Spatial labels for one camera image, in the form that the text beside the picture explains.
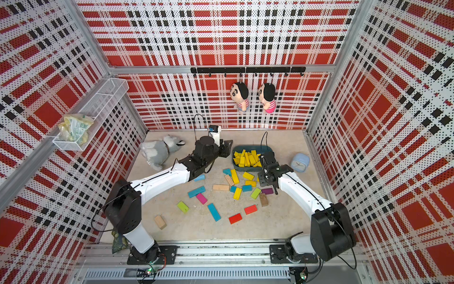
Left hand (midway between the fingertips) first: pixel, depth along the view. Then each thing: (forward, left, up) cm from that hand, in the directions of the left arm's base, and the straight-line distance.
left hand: (230, 140), depth 84 cm
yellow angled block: (-6, -1, -24) cm, 25 cm away
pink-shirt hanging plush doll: (+27, -20, +7) cm, 34 cm away
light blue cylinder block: (-23, +10, +5) cm, 26 cm away
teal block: (-15, +19, -24) cm, 34 cm away
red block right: (-25, -10, -24) cm, 36 cm away
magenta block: (-19, +16, -24) cm, 35 cm away
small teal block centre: (-14, -8, -23) cm, 28 cm away
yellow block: (-17, -3, -24) cm, 29 cm away
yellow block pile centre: (-7, -10, -24) cm, 27 cm away
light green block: (-17, -13, -23) cm, 31 cm away
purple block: (-16, -19, -22) cm, 33 cm away
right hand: (-12, -20, -14) cm, 27 cm away
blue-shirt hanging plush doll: (+24, -4, +10) cm, 26 cm away
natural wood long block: (-13, +6, -23) cm, 27 cm away
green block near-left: (-24, +25, -24) cm, 42 cm away
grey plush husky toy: (+4, +43, -14) cm, 45 cm away
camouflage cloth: (-41, +49, -21) cm, 68 cm away
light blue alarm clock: (-1, -38, -17) cm, 41 cm away
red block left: (-29, -2, -24) cm, 38 cm away
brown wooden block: (-21, -17, -23) cm, 35 cm away
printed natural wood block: (-9, +1, -23) cm, 25 cm away
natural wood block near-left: (-32, +33, -21) cm, 50 cm away
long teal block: (-26, +9, -24) cm, 37 cm away
